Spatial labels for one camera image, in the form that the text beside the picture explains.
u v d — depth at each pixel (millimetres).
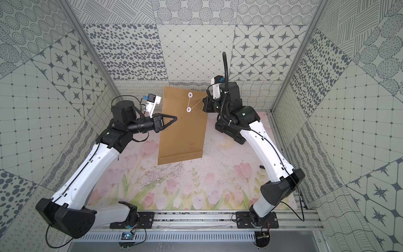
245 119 470
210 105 603
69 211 368
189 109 675
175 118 646
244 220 730
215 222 750
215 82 603
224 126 1041
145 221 736
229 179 881
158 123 578
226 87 471
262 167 464
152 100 582
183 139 669
